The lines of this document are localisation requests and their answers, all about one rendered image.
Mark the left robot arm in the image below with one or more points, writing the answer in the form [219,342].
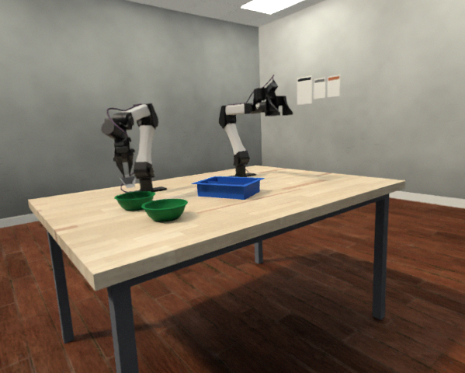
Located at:
[241,156]

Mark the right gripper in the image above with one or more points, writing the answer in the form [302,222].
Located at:
[127,156]

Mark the dark green bowl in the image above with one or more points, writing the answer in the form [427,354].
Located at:
[138,198]
[165,209]

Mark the blue divided box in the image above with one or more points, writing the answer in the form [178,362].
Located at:
[228,187]

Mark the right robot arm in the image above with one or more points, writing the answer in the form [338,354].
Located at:
[142,167]

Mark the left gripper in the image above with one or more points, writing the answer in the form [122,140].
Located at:
[271,104]

